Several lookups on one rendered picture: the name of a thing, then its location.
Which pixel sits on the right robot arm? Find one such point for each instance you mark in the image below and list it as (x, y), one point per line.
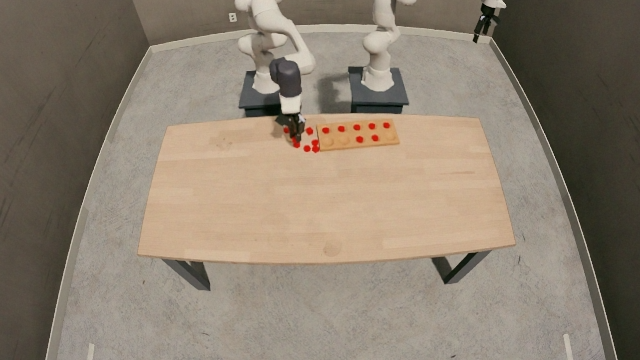
(268, 18)

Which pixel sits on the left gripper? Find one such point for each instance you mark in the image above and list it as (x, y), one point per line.
(487, 11)

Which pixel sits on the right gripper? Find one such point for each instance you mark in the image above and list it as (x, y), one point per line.
(295, 118)

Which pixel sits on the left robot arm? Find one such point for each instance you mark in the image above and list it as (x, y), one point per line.
(378, 76)

